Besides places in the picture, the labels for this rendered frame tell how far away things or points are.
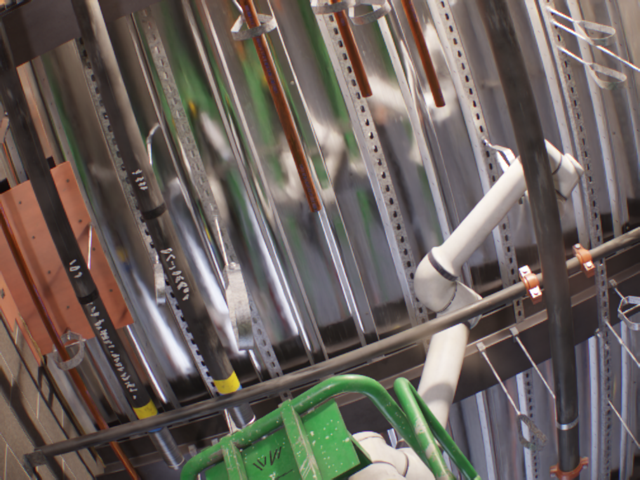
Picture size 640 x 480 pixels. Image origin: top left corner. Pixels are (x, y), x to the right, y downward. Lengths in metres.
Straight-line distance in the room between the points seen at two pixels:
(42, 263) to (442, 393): 1.45
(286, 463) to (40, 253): 1.47
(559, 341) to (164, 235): 1.20
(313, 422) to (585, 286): 1.93
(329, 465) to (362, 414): 1.48
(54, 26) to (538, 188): 1.53
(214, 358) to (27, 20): 1.25
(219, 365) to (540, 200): 1.08
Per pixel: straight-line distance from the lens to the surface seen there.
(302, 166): 2.31
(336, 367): 2.60
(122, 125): 2.44
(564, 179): 2.71
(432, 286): 2.77
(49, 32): 2.73
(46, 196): 2.52
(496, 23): 2.26
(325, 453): 1.99
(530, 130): 2.37
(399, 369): 3.59
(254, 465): 2.10
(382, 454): 2.52
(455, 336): 2.80
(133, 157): 2.47
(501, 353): 3.48
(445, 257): 2.75
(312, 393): 2.10
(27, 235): 3.17
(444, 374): 2.74
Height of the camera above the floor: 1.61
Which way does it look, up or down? 62 degrees up
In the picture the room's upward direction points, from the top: 23 degrees counter-clockwise
